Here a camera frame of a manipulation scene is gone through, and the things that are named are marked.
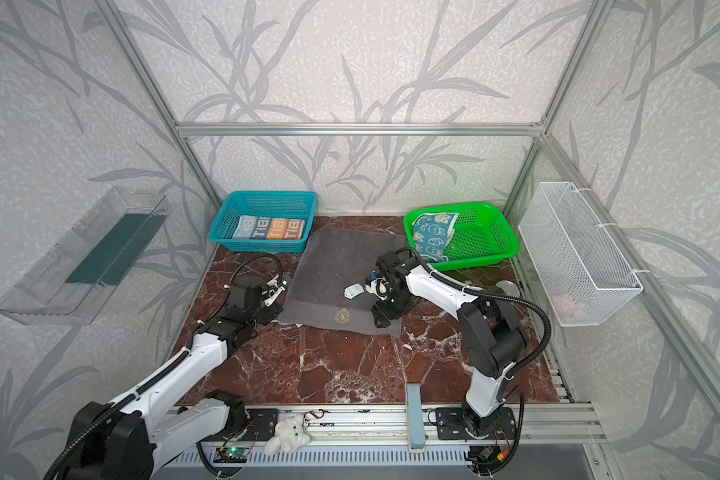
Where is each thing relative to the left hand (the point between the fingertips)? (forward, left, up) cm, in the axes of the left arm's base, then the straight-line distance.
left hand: (262, 278), depth 86 cm
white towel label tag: (+3, -26, -11) cm, 28 cm away
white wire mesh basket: (-11, -76, +23) cm, 80 cm away
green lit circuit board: (-41, +1, -13) cm, 43 cm away
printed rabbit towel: (+31, +9, -13) cm, 35 cm away
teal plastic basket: (+41, +4, -10) cm, 42 cm away
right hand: (-5, -36, -8) cm, 38 cm away
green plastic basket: (+28, -65, -14) cm, 73 cm away
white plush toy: (-37, -13, -8) cm, 41 cm away
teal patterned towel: (+27, -54, -11) cm, 61 cm away
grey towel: (+13, -16, -13) cm, 25 cm away
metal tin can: (+2, -75, -7) cm, 76 cm away
